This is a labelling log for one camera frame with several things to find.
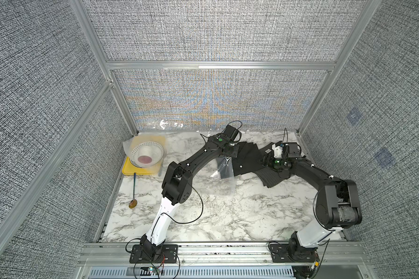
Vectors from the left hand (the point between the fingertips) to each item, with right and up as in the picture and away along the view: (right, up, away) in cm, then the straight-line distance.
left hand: (238, 150), depth 93 cm
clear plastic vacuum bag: (-9, -17, +4) cm, 20 cm away
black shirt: (+7, -5, +10) cm, 13 cm away
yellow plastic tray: (-61, -10, +5) cm, 62 cm away
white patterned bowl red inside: (-51, -2, +4) cm, 51 cm away
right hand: (+13, -4, 0) cm, 14 cm away
